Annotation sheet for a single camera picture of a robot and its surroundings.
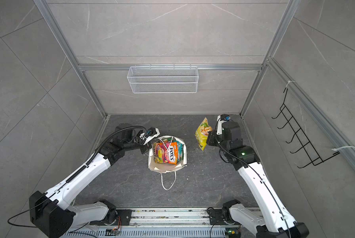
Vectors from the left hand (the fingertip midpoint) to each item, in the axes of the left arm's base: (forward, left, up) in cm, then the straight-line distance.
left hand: (157, 134), depth 74 cm
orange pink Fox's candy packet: (-2, -3, -15) cm, 15 cm away
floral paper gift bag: (-11, -2, -17) cm, 20 cm away
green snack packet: (+1, -12, -16) cm, 20 cm away
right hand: (-1, -26, +3) cm, 26 cm away
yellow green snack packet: (-1, -22, +1) cm, 22 cm away
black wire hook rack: (-19, -65, +7) cm, 68 cm away
